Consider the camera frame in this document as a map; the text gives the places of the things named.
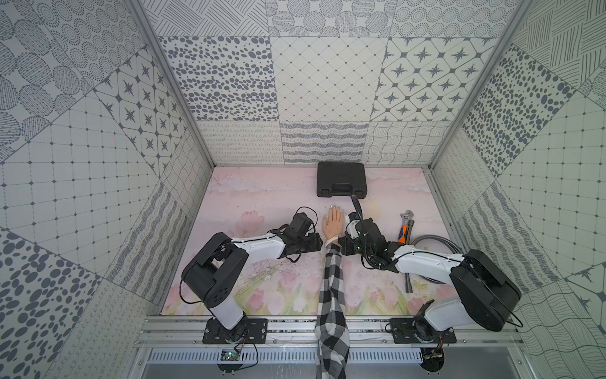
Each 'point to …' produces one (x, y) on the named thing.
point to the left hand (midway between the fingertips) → (325, 246)
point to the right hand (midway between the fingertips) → (340, 242)
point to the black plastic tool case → (341, 179)
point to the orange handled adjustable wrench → (403, 229)
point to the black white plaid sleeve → (331, 336)
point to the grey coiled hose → (408, 281)
